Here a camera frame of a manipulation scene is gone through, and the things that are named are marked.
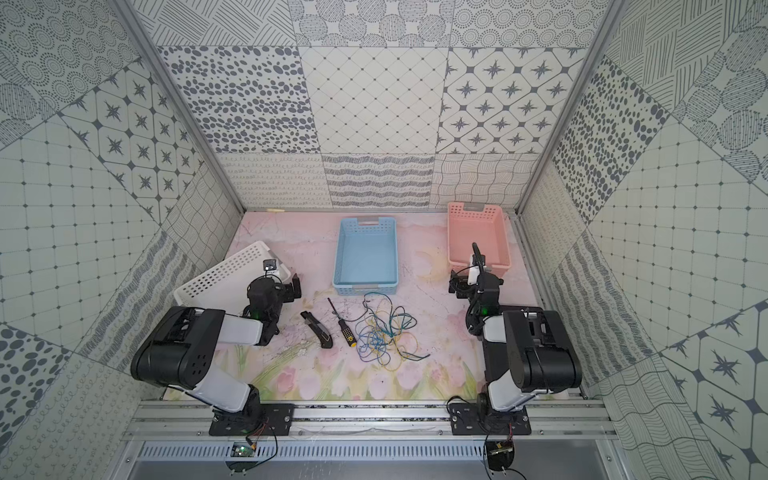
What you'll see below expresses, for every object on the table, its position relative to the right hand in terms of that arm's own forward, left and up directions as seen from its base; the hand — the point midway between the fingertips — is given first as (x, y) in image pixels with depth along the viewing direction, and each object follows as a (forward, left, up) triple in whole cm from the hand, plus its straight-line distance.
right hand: (468, 274), depth 95 cm
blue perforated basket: (+12, +35, -8) cm, 38 cm away
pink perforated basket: (+25, -12, -4) cm, 28 cm away
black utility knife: (-17, +47, -4) cm, 50 cm away
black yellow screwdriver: (-18, +38, -5) cm, 42 cm away
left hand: (-2, +58, +2) cm, 58 cm away
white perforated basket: (-4, +80, -3) cm, 80 cm away
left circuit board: (-47, +61, -7) cm, 77 cm away
